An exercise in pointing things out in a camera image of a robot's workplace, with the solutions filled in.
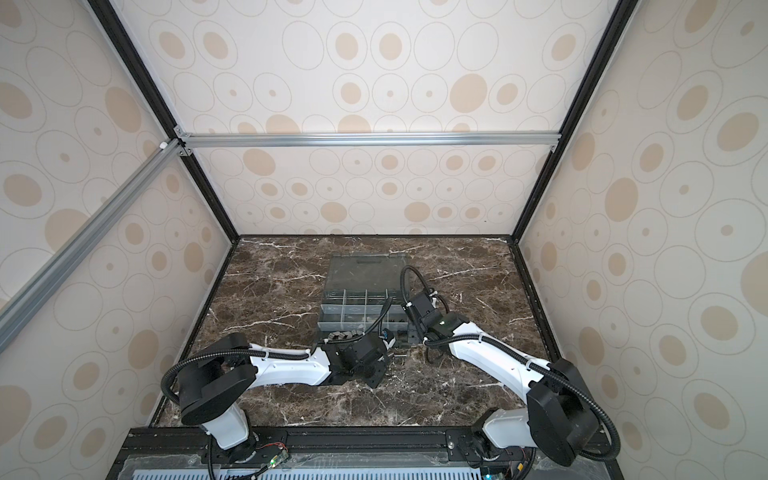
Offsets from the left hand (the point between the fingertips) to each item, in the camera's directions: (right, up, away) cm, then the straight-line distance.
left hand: (392, 369), depth 85 cm
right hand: (+8, +11, +2) cm, 14 cm away
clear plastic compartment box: (-12, +21, +18) cm, 30 cm away
